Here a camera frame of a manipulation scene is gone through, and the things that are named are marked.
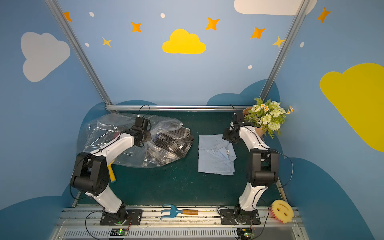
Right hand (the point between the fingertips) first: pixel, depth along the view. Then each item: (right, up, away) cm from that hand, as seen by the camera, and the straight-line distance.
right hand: (227, 136), depth 95 cm
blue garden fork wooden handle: (-32, -37, -20) cm, 53 cm away
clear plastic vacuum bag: (-84, +5, +1) cm, 85 cm away
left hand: (-51, +1, -1) cm, 51 cm away
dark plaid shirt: (-32, -3, +5) cm, 33 cm away
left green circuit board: (-58, -45, -24) cm, 77 cm away
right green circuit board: (+2, -45, -24) cm, 51 cm away
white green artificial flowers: (+21, +12, -13) cm, 27 cm away
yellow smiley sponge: (+24, -37, -20) cm, 48 cm away
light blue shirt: (-7, -12, +1) cm, 14 cm away
